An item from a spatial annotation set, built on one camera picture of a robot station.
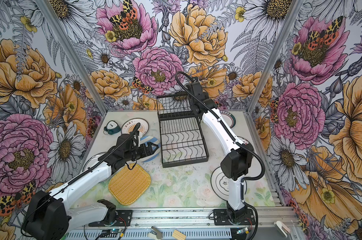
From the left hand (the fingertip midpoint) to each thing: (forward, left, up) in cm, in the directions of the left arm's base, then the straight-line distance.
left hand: (152, 152), depth 83 cm
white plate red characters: (+2, +39, -13) cm, 41 cm away
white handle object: (-35, -62, -11) cm, 72 cm away
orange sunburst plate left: (+30, +23, -13) cm, 40 cm away
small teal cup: (+25, +32, -9) cm, 42 cm away
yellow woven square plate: (-13, +14, -13) cm, 23 cm away
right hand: (+23, -27, +19) cm, 40 cm away
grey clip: (-35, -5, -11) cm, 37 cm away
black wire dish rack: (+15, -16, -12) cm, 25 cm away
